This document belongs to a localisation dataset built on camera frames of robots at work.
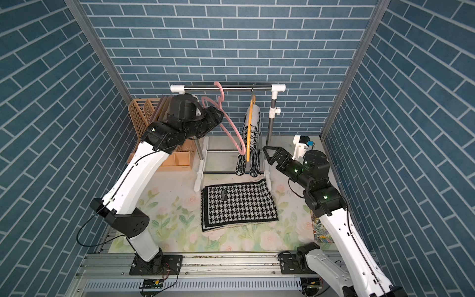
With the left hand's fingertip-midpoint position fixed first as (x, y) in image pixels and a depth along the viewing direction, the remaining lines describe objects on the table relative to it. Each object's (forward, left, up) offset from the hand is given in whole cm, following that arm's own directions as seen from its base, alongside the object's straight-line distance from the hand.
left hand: (226, 117), depth 67 cm
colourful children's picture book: (-28, -42, -43) cm, 66 cm away
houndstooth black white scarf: (-15, -8, -41) cm, 44 cm away
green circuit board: (-46, +29, -47) cm, 72 cm away
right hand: (-11, -17, -7) cm, 21 cm away
